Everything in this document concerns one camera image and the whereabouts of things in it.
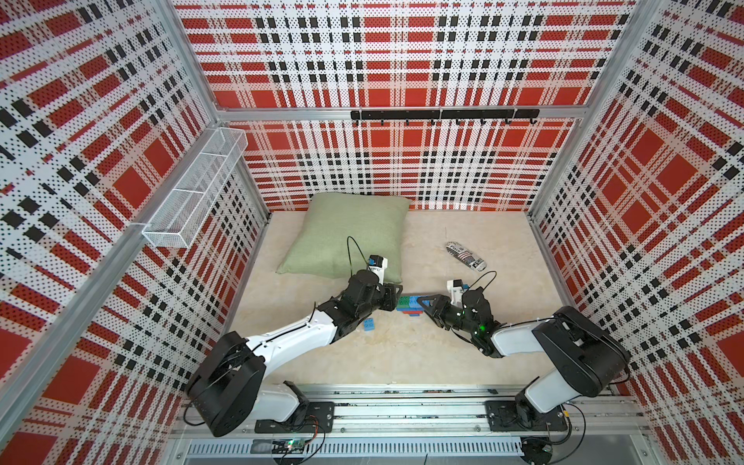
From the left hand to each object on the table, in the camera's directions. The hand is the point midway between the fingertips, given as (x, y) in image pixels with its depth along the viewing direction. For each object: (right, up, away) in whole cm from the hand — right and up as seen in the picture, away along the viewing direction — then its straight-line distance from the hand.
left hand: (401, 287), depth 84 cm
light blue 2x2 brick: (-10, -13, +6) cm, 17 cm away
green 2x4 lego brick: (0, -3, -6) cm, 6 cm away
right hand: (+7, -5, +3) cm, 9 cm away
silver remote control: (+24, +8, +20) cm, 33 cm away
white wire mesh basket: (-72, +20, +9) cm, 76 cm away
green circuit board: (-28, -36, -15) cm, 48 cm away
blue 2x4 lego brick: (+3, -7, +2) cm, 8 cm away
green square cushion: (-21, +17, +16) cm, 31 cm away
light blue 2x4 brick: (+4, -5, +2) cm, 6 cm away
